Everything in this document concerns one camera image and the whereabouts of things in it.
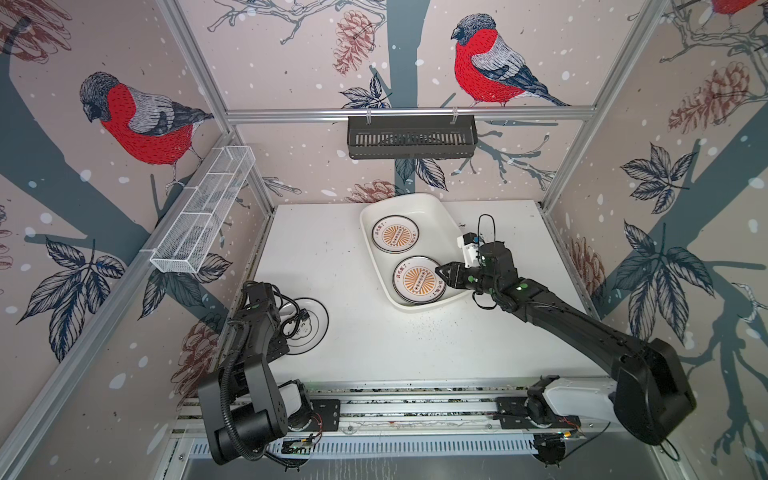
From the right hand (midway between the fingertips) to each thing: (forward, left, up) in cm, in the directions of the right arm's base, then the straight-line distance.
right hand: (436, 273), depth 81 cm
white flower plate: (-9, +39, -15) cm, 43 cm away
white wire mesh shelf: (-5, +62, +16) cm, 64 cm away
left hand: (-15, +51, -12) cm, 54 cm away
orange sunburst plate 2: (+6, +5, -15) cm, 17 cm away
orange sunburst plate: (+26, +13, -14) cm, 33 cm away
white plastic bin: (+29, -3, -15) cm, 33 cm away
